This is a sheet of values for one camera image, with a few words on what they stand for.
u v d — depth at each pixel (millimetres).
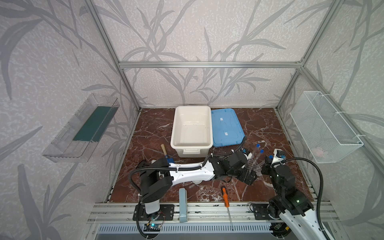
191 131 1081
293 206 533
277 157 653
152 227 712
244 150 687
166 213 743
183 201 725
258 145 974
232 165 595
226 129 1075
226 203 753
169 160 918
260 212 733
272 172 667
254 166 876
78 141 631
